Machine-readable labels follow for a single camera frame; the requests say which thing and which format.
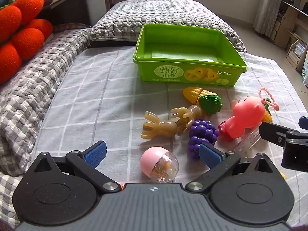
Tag pink toy pig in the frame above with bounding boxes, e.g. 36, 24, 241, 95
224, 87, 281, 139

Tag grey checked sheet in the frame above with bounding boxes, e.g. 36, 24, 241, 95
5, 47, 308, 227

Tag clear plastic case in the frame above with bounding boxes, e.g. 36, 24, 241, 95
232, 123, 263, 154

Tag green plastic box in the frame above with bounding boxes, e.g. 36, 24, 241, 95
133, 24, 248, 87

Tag grey quilted cushion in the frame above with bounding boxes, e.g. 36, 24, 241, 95
89, 0, 248, 53

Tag green toy vegetable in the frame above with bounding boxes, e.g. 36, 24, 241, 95
198, 94, 223, 114

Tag grey patterned curtain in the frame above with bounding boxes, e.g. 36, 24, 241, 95
253, 0, 288, 36

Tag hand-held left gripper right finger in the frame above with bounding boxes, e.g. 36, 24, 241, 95
185, 142, 281, 193

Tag yellow toy corn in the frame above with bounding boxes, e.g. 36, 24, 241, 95
182, 87, 218, 105

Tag grey cushion with book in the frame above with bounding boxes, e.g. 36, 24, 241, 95
36, 0, 107, 27

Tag red toy piece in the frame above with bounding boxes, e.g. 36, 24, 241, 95
218, 121, 234, 142

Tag grey checkered sofa cover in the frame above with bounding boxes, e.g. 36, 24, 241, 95
0, 23, 93, 229

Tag yellow toy pumpkin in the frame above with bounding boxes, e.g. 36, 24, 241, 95
262, 97, 273, 123

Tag orange plush cushion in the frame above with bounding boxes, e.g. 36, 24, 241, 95
0, 0, 53, 85

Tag amber rubber hand toy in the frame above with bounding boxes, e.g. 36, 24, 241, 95
170, 105, 204, 135
141, 111, 178, 140

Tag pink clear capsule ball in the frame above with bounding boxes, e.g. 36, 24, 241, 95
140, 147, 180, 183

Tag wooden shelf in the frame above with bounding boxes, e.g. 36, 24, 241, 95
272, 0, 308, 73

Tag purple toy grapes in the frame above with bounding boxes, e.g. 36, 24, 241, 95
188, 120, 219, 160

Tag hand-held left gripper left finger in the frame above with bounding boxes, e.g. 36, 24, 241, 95
24, 141, 122, 194

